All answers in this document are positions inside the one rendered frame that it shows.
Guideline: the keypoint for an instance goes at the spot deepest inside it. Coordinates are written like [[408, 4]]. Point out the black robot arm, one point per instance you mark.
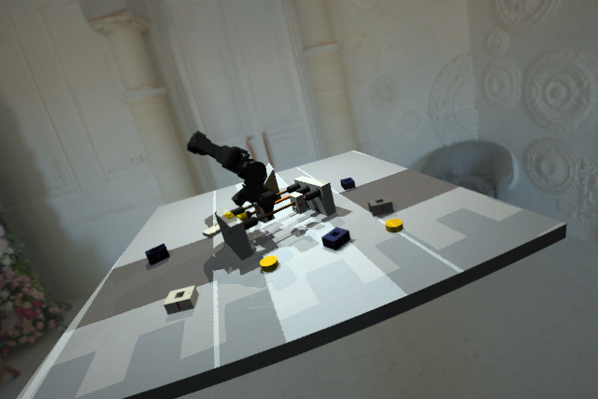
[[233, 160]]

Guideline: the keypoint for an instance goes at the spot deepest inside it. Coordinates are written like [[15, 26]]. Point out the yellow disc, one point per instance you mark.
[[269, 263], [394, 225]]

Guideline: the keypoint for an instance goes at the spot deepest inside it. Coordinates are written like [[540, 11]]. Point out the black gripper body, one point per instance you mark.
[[263, 197]]

